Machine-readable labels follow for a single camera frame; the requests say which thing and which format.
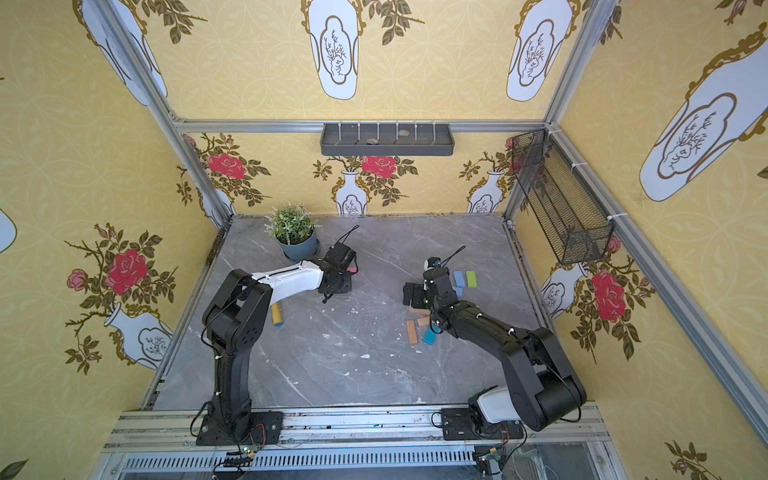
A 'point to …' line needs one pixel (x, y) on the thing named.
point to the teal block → (429, 336)
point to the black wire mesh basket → (573, 220)
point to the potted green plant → (296, 231)
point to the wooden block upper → (419, 311)
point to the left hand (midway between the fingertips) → (346, 285)
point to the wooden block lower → (412, 333)
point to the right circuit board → (488, 461)
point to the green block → (471, 279)
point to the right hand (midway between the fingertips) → (416, 290)
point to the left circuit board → (242, 458)
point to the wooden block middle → (425, 321)
